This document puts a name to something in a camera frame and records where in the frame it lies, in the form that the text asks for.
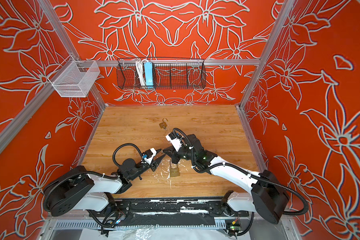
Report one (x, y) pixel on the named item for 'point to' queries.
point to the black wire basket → (175, 73)
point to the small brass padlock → (163, 125)
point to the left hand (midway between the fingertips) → (162, 151)
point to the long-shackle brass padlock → (174, 171)
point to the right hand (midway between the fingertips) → (161, 151)
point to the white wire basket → (74, 78)
